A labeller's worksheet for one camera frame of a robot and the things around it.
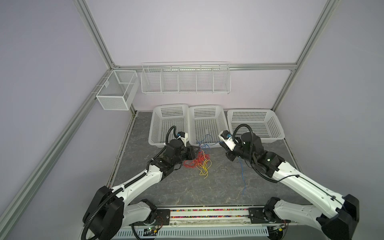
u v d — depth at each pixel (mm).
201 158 825
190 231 708
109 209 399
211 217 753
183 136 749
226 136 612
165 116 1157
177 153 643
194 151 731
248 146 527
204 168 846
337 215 389
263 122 1119
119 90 989
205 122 1119
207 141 1019
